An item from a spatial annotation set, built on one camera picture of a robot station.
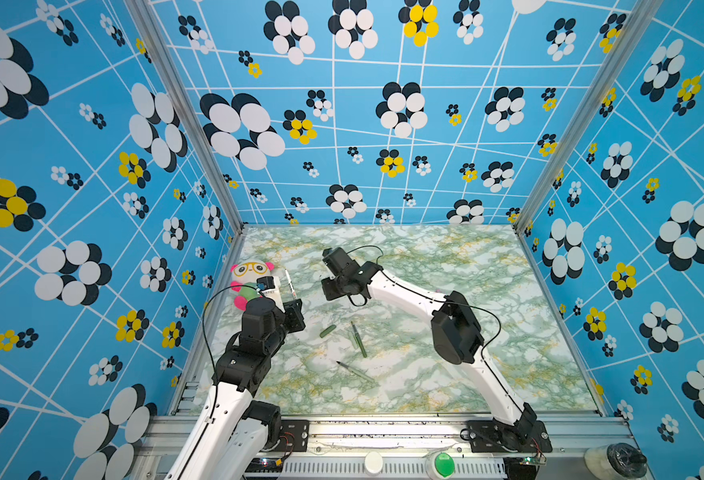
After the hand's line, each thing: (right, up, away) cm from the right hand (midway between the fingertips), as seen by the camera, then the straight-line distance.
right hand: (328, 287), depth 95 cm
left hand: (-5, -1, -18) cm, 19 cm away
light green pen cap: (+8, -15, -4) cm, 18 cm away
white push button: (+13, -35, -30) cm, 48 cm away
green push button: (+27, -34, -32) cm, 54 cm away
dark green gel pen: (+9, -23, -11) cm, 27 cm away
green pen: (+11, -19, -6) cm, 23 cm away
